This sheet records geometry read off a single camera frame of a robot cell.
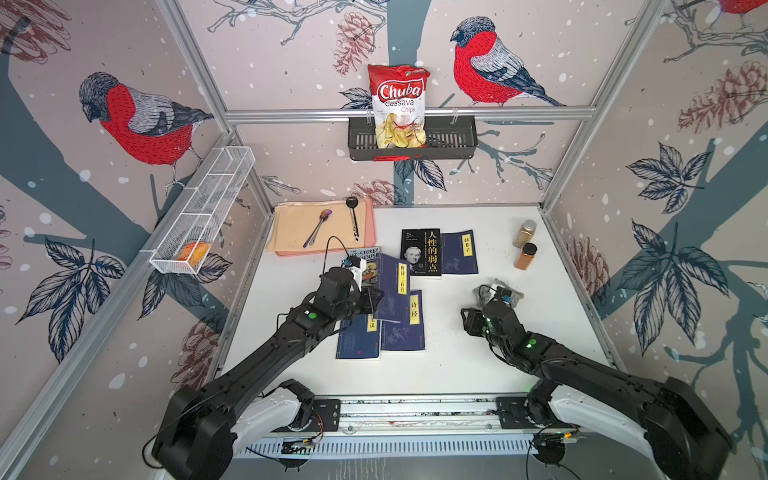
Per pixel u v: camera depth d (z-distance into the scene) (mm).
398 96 817
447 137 950
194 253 646
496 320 636
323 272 611
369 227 1141
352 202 1220
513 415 727
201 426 386
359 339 856
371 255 1039
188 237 726
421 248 1070
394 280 856
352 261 729
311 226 1150
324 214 1180
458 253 1043
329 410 742
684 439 389
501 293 728
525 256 959
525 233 1018
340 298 632
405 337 856
